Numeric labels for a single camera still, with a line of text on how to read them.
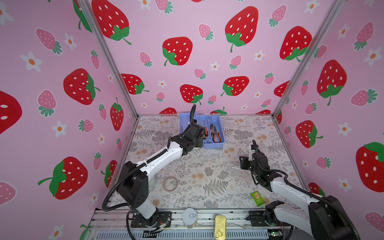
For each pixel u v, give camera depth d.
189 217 0.70
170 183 0.86
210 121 1.15
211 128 1.11
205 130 1.01
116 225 0.72
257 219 0.73
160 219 0.73
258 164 0.66
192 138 0.64
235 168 0.92
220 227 0.69
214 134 1.07
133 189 0.44
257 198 0.80
